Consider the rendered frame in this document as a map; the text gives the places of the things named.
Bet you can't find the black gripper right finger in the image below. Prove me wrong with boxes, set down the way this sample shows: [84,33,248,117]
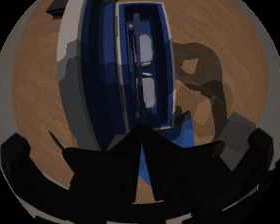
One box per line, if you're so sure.
[141,123,225,201]

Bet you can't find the black-framed glasses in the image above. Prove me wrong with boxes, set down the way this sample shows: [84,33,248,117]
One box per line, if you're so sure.
[129,13,157,124]

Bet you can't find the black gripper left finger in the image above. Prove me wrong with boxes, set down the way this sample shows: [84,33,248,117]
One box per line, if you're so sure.
[62,123,142,203]

